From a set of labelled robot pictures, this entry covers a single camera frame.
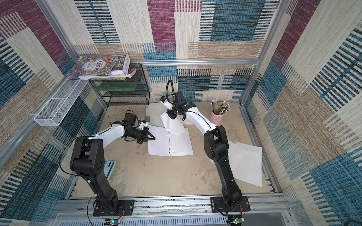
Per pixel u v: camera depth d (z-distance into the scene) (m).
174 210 0.73
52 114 0.70
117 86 1.02
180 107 0.74
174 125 1.02
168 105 0.85
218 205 0.73
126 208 0.73
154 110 1.20
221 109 0.97
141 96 1.18
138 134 0.81
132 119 0.82
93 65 0.81
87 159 0.49
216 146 0.59
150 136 0.89
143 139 0.83
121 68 0.80
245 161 0.90
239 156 0.90
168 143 0.93
